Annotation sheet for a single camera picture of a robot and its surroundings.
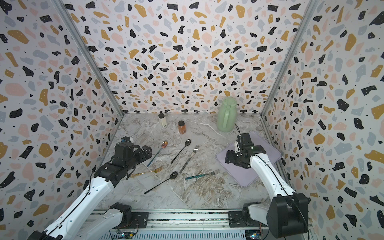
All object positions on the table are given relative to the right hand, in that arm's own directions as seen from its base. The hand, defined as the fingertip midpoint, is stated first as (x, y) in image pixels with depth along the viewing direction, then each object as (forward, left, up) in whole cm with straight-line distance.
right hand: (231, 159), depth 84 cm
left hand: (0, +46, +8) cm, 47 cm away
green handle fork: (-4, +11, -11) cm, 16 cm away
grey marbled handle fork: (+6, +26, -11) cm, 29 cm away
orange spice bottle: (+26, +31, -3) cm, 41 cm away
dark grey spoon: (+17, +27, -9) cm, 33 cm away
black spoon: (-6, +34, -9) cm, 36 cm away
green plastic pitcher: (+27, +1, +9) cm, 28 cm away
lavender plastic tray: (-5, -8, -11) cm, 14 cm away
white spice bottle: (+33, +46, 0) cm, 57 cm away
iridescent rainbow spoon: (+16, +43, -9) cm, 47 cm away
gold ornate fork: (-3, +45, -9) cm, 46 cm away
